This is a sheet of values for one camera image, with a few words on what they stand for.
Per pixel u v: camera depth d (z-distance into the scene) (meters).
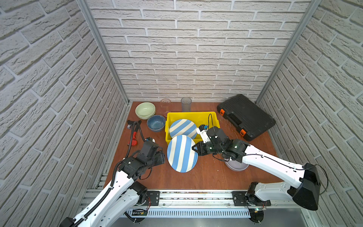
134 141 0.96
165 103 1.06
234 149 0.53
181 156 0.75
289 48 0.85
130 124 1.03
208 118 1.14
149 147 0.56
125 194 0.60
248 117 1.00
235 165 0.85
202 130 0.67
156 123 1.03
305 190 0.39
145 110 1.10
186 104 1.10
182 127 1.00
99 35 0.80
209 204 0.73
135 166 0.51
